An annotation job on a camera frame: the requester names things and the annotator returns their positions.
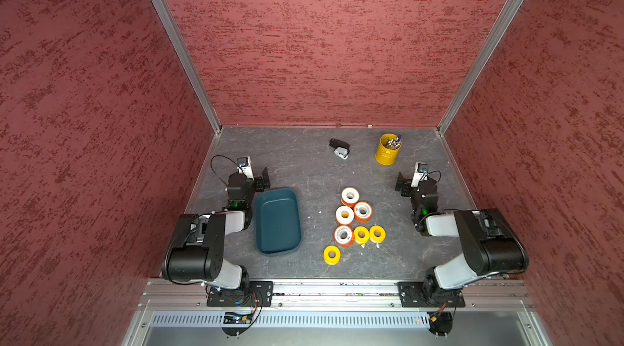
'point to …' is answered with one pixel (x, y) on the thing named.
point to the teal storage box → (278, 221)
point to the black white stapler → (341, 149)
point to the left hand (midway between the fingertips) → (255, 172)
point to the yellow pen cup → (388, 147)
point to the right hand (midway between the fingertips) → (410, 176)
